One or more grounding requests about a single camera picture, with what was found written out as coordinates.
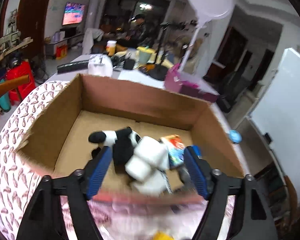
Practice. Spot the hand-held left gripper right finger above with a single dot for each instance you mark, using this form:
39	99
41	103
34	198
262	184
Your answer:
195	172

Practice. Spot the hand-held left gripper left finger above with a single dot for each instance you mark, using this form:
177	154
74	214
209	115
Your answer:
100	172

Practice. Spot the colourful snack packet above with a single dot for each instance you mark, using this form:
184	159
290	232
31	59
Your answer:
175	150

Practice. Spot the panda plush toy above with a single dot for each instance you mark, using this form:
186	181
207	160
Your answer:
122	145

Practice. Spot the white rectangular case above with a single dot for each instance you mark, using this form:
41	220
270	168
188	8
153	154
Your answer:
151	151

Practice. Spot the printed cardboard box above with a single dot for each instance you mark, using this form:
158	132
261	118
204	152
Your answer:
140	97

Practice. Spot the clear jar blue lid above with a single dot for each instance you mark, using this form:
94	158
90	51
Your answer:
235	136

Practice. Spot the purple box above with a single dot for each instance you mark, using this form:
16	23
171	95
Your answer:
197	92

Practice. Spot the pink bag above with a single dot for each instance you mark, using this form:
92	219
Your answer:
173	77

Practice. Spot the whiteboard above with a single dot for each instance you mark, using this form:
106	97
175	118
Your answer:
285	117

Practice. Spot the white plastic bag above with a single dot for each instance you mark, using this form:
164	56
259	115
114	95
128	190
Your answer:
100	65

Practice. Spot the black long case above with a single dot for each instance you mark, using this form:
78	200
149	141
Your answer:
72	67

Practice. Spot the small black box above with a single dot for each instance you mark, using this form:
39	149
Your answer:
128	63

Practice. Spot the teal bottle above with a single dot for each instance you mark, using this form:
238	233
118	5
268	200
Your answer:
3	102

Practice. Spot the orange jar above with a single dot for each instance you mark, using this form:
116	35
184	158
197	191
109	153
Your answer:
111	48

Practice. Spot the yellow green bucket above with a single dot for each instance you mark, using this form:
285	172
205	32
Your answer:
145	55

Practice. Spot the electric fan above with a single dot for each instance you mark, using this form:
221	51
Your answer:
185	47

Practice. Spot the wooden chair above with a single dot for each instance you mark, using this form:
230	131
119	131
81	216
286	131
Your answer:
7	86

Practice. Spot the red plastic stool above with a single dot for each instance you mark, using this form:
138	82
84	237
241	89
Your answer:
22	72

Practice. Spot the red box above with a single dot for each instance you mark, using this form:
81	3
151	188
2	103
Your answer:
61	51

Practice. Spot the white cloth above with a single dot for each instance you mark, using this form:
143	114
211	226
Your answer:
92	36

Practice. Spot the black tripod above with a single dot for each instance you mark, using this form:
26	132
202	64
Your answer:
165	37

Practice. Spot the pale kettle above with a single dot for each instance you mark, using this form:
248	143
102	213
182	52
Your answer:
56	36

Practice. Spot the wooden shelf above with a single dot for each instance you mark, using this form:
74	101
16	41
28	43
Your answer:
10	43

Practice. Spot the white standing air conditioner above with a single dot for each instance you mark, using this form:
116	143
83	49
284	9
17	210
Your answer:
91	13

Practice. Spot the television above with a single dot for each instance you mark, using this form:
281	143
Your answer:
73	13

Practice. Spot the brown wooden door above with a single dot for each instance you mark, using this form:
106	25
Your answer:
35	17

